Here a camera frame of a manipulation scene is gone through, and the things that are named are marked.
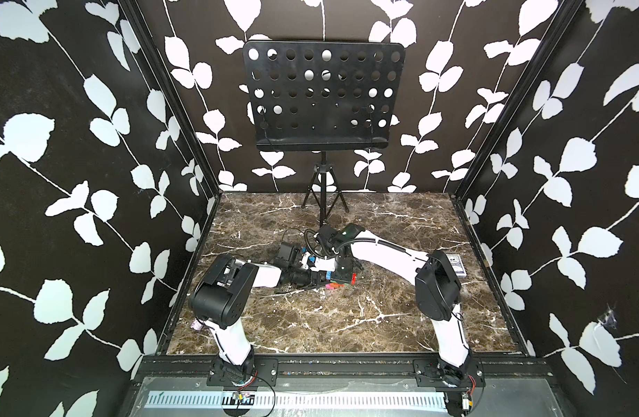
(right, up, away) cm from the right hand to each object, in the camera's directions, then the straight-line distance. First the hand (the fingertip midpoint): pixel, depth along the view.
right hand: (339, 272), depth 88 cm
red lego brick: (+1, -5, +3) cm, 6 cm away
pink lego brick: (-3, -6, +2) cm, 7 cm away
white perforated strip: (-11, -31, -18) cm, 38 cm away
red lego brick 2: (+6, -3, +5) cm, 8 cm away
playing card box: (+45, +2, +8) cm, 46 cm away
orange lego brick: (-1, -5, +2) cm, 5 cm away
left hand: (-3, -3, +2) cm, 5 cm away
